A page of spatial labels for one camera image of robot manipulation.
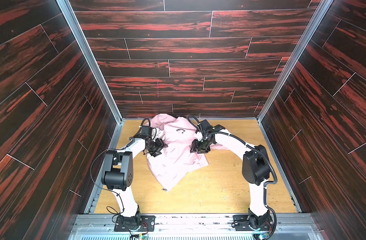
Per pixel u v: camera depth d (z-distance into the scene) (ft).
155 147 2.76
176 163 3.04
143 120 2.72
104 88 3.24
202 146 2.66
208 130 2.34
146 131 2.63
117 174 1.65
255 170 1.72
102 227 2.41
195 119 2.56
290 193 2.89
